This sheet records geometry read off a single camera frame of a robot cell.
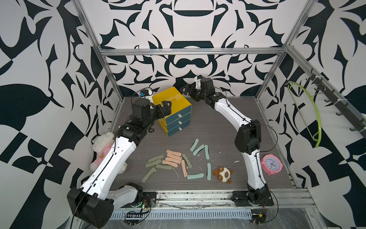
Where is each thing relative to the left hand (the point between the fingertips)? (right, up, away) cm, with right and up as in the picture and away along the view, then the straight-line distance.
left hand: (162, 101), depth 72 cm
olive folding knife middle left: (-8, -36, +13) cm, 39 cm away
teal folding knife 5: (+17, -41, +9) cm, 46 cm away
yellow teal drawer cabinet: (+8, -10, +18) cm, 22 cm away
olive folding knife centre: (-2, -37, +13) cm, 40 cm away
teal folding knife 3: (+25, -30, +19) cm, 44 cm away
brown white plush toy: (+33, -40, +7) cm, 52 cm away
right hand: (+11, +10, +17) cm, 22 cm away
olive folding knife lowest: (-10, -41, +10) cm, 43 cm away
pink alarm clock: (+62, -36, +12) cm, 73 cm away
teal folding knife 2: (+22, -27, +20) cm, 40 cm away
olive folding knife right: (+13, -35, +15) cm, 40 cm away
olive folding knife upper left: (-6, -33, +15) cm, 37 cm away
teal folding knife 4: (+25, -39, +11) cm, 48 cm away
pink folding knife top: (+5, -30, +18) cm, 35 cm away
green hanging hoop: (+74, -16, -1) cm, 76 cm away
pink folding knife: (+5, -33, +17) cm, 37 cm away
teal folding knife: (+18, -26, +22) cm, 38 cm away
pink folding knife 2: (+4, -34, +16) cm, 38 cm away
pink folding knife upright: (+11, -38, +13) cm, 42 cm away
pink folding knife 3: (+3, -36, +14) cm, 38 cm away
